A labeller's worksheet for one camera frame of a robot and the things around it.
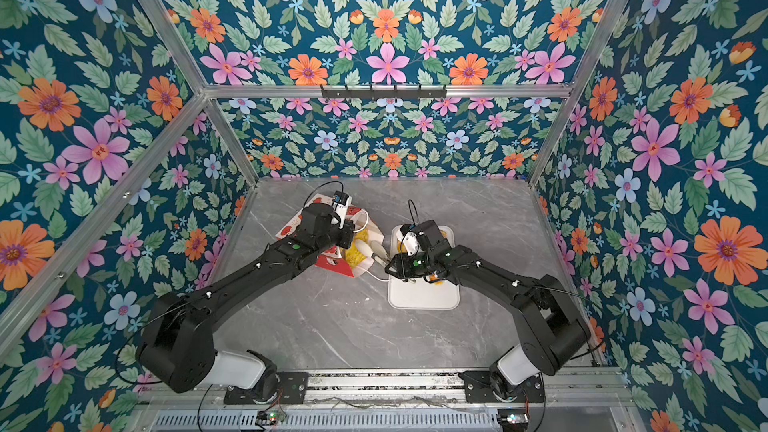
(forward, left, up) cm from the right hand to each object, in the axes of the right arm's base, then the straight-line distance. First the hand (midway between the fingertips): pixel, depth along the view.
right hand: (390, 267), depth 84 cm
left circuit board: (-34, +28, -11) cm, 45 cm away
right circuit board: (-34, -30, -12) cm, 47 cm away
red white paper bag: (+1, +16, +2) cm, 16 cm away
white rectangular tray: (-4, -10, -10) cm, 14 cm away
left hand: (+11, +9, +10) cm, 18 cm away
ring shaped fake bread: (+8, +12, -6) cm, 16 cm away
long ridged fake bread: (-8, -12, +9) cm, 17 cm away
